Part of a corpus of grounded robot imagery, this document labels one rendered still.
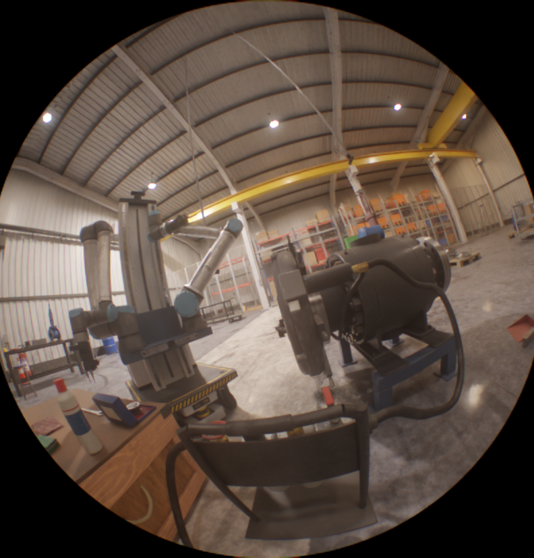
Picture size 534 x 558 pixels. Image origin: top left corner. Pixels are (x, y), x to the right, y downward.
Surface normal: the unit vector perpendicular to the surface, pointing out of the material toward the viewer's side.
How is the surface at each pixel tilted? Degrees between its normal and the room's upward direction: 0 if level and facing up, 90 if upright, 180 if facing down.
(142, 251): 90
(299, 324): 87
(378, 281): 74
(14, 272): 90
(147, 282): 90
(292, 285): 67
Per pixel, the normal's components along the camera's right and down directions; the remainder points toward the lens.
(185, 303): 0.32, -0.09
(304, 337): -0.10, 0.07
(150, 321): 0.75, -0.25
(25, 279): 0.94, -0.29
